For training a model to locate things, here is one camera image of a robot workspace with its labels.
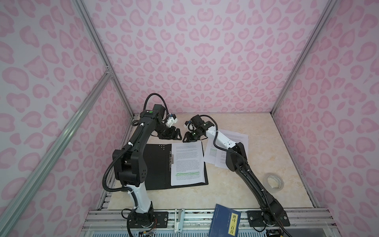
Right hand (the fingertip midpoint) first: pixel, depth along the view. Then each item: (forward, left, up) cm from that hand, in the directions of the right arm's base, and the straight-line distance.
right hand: (185, 138), depth 102 cm
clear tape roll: (-28, -52, -3) cm, 59 cm away
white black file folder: (-16, +16, -2) cm, 23 cm away
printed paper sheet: (-11, -16, -3) cm, 20 cm away
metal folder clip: (-13, +9, -3) cm, 16 cm away
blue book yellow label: (-48, -22, -2) cm, 53 cm away
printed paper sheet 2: (-18, -2, -3) cm, 18 cm away
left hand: (-8, +4, +15) cm, 17 cm away
